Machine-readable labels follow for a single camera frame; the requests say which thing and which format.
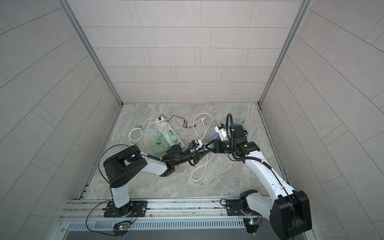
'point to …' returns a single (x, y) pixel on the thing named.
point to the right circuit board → (251, 224)
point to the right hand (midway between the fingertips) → (208, 147)
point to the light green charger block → (173, 137)
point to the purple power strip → (215, 135)
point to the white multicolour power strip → (165, 134)
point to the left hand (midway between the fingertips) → (212, 149)
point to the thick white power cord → (138, 128)
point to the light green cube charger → (170, 132)
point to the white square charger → (163, 127)
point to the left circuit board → (122, 226)
